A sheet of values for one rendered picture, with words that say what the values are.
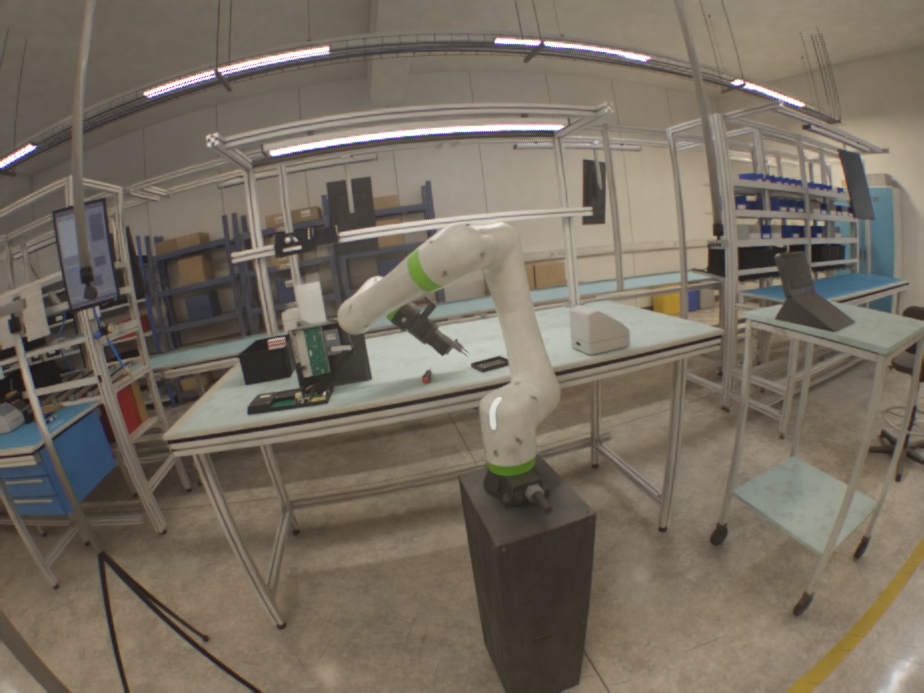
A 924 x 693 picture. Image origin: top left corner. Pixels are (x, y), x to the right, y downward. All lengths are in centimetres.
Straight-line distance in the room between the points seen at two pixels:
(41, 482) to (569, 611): 225
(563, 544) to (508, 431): 29
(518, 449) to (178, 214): 556
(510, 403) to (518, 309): 25
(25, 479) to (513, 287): 234
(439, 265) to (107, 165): 623
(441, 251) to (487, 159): 492
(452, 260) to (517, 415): 37
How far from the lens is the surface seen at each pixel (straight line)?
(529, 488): 98
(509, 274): 104
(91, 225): 228
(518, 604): 107
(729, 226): 315
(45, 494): 239
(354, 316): 117
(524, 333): 105
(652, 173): 710
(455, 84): 603
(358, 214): 312
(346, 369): 142
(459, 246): 89
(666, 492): 202
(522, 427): 95
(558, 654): 134
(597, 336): 137
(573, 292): 225
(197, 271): 538
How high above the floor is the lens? 141
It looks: 14 degrees down
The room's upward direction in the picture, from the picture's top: 7 degrees counter-clockwise
